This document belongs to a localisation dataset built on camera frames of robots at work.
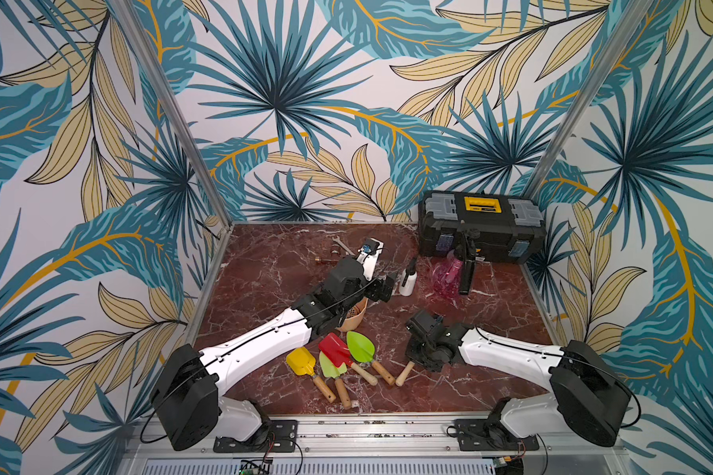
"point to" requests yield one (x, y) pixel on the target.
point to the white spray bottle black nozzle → (409, 278)
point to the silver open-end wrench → (338, 238)
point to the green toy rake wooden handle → (405, 373)
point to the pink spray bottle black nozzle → (447, 280)
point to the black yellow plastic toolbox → (506, 227)
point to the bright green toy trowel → (359, 347)
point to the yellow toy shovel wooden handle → (301, 361)
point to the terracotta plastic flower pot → (354, 316)
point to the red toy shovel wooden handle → (338, 352)
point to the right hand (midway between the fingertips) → (398, 367)
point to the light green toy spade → (334, 372)
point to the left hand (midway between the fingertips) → (380, 268)
